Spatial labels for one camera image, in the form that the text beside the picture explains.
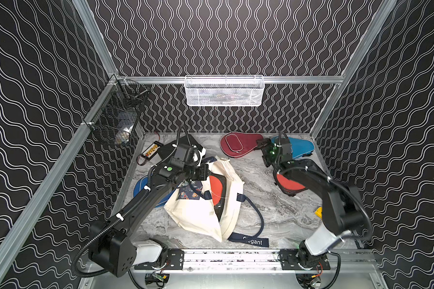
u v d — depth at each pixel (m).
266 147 0.83
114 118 0.93
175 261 0.75
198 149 0.71
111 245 0.39
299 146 1.10
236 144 1.10
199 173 0.69
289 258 0.74
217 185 0.94
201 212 0.74
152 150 1.10
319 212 0.52
